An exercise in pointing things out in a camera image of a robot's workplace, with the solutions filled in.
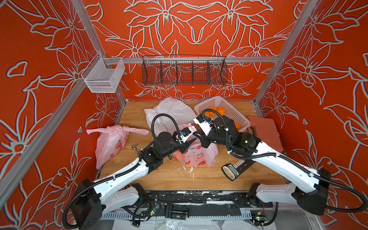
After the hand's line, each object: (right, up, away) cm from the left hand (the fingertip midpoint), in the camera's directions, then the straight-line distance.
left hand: (192, 132), depth 71 cm
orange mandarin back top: (+25, +12, +36) cm, 45 cm away
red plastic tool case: (+53, -2, +24) cm, 58 cm away
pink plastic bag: (-46, -5, +9) cm, 47 cm away
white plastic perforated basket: (+24, +19, +39) cm, 50 cm away
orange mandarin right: (+34, +1, +27) cm, 43 cm away
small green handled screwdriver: (-37, -12, +21) cm, 44 cm away
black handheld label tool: (+24, -24, +10) cm, 35 cm away
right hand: (0, +2, -4) cm, 4 cm away
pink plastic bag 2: (+2, -12, +2) cm, 13 cm away
